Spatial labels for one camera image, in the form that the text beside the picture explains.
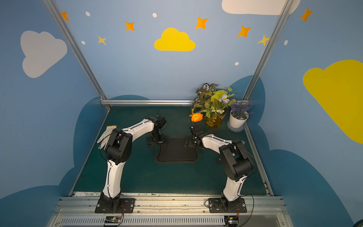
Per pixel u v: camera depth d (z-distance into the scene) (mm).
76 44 835
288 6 692
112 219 718
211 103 952
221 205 745
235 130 1072
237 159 530
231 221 720
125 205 744
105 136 1014
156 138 901
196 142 718
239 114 991
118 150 568
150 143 906
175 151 964
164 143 909
